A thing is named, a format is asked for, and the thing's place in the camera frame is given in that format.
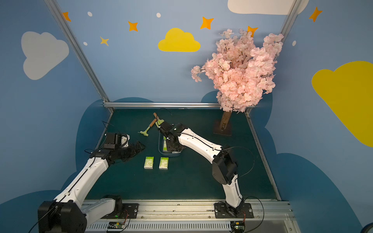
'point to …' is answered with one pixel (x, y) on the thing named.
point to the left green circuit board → (116, 225)
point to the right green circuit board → (237, 226)
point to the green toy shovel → (160, 121)
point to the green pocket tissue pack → (149, 162)
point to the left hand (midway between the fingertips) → (140, 148)
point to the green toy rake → (144, 133)
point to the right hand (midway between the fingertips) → (175, 146)
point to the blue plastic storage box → (161, 147)
